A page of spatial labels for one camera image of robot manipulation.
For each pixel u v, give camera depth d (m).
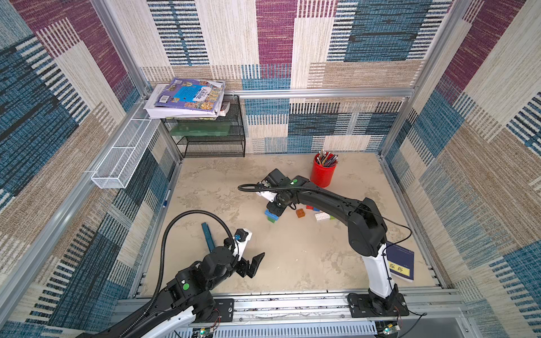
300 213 0.97
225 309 0.73
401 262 0.83
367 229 0.53
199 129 0.99
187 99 0.79
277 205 0.79
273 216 0.83
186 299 0.51
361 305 0.73
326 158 1.02
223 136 1.18
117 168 0.70
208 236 0.88
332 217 0.59
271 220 0.95
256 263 0.66
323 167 0.97
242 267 0.64
